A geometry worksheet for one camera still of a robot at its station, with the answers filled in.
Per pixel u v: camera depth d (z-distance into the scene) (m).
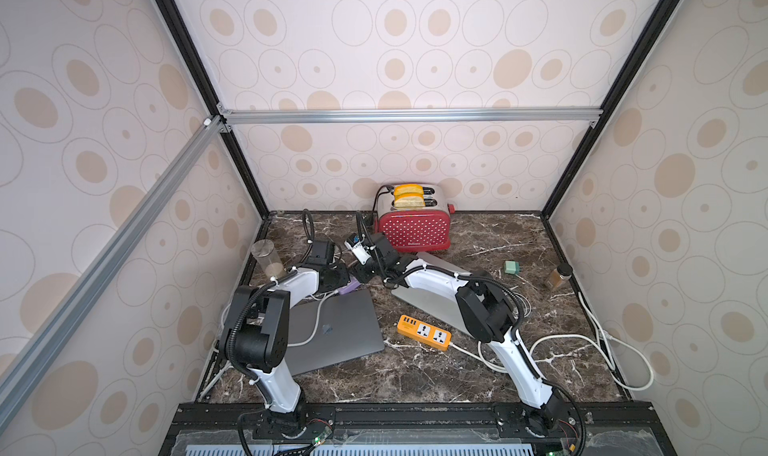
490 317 0.59
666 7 0.70
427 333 0.85
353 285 0.97
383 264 0.79
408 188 0.97
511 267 1.00
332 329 0.93
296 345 0.85
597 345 0.84
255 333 0.47
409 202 0.97
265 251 0.90
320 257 0.77
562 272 0.92
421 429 0.73
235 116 0.92
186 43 0.75
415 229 0.98
